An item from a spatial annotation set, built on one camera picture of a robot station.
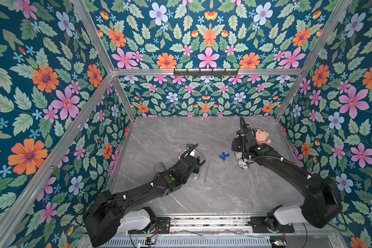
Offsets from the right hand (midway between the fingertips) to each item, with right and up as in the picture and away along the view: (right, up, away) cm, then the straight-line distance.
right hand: (238, 139), depth 86 cm
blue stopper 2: (-5, -11, +12) cm, 17 cm away
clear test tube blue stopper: (-18, -19, +7) cm, 27 cm away
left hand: (-22, -9, -5) cm, 25 cm away
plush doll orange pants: (+19, +1, +13) cm, 23 cm away
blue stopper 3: (-3, -11, +13) cm, 17 cm away
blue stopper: (-6, -13, +12) cm, 19 cm away
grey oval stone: (-47, -17, +5) cm, 50 cm away
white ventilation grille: (-27, -49, -13) cm, 57 cm away
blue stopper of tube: (-8, -12, +12) cm, 19 cm away
